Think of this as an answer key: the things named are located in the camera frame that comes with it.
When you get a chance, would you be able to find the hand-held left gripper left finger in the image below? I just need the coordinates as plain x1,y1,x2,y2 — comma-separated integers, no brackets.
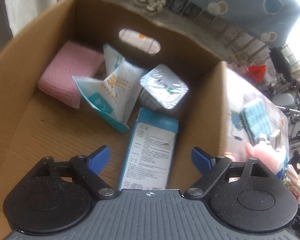
15,145,117,200

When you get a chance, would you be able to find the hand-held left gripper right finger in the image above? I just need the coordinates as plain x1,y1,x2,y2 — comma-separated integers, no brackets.
184,147,282,200

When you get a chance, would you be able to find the blue and white carton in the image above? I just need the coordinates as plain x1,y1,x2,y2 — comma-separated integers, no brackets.
117,107,179,192

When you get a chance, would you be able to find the brown cardboard box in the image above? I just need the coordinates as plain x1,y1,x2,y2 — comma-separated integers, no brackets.
0,0,228,207

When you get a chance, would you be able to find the pink plush toy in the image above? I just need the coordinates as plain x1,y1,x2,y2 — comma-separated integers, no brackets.
245,140,288,180

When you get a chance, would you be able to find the teal checked cloth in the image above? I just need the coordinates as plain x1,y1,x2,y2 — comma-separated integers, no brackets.
240,98,274,145

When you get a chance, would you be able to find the cotton swab packet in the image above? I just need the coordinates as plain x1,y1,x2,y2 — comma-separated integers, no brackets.
72,44,146,133

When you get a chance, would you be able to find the blue and white packet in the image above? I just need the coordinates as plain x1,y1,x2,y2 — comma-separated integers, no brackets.
275,145,289,178

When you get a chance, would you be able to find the foil-lidded plastic cup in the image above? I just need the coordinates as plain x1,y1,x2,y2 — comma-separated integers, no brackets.
139,64,189,111

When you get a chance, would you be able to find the pink mesh sponge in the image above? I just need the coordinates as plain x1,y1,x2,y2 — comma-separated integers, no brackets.
37,41,106,109

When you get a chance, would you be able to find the orange striped sock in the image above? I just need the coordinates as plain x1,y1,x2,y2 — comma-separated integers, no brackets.
286,169,300,202

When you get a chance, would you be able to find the small red plastic bag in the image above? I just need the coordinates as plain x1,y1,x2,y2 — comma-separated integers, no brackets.
247,65,267,82

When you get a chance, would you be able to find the black bicycle saddle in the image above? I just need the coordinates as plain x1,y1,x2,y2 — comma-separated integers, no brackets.
269,46,293,80

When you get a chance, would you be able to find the blue dotted hanging blanket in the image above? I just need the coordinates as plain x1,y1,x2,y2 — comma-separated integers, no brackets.
162,0,300,48

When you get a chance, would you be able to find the white shoe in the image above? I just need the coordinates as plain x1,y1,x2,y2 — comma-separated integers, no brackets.
135,0,165,12

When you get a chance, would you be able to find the white curtain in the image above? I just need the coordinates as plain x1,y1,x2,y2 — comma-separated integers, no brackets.
1,0,59,38

